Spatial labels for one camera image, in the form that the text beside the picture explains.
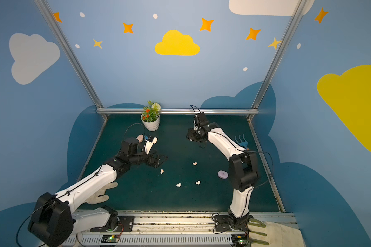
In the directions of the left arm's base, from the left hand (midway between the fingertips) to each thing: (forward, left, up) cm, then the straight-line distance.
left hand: (163, 154), depth 80 cm
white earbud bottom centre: (-10, -8, -16) cm, 21 cm away
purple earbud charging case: (-4, -34, -15) cm, 38 cm away
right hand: (+15, -15, -3) cm, 22 cm away
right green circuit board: (-35, -38, -18) cm, 55 cm away
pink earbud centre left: (-2, +2, -17) cm, 17 cm away
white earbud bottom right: (-8, -19, -17) cm, 27 cm away
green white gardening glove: (-33, -54, -17) cm, 66 cm away
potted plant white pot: (+30, +12, -1) cm, 32 cm away
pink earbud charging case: (+22, +20, -15) cm, 34 cm away
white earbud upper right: (+4, -18, -17) cm, 25 cm away
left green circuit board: (-36, +23, -18) cm, 46 cm away
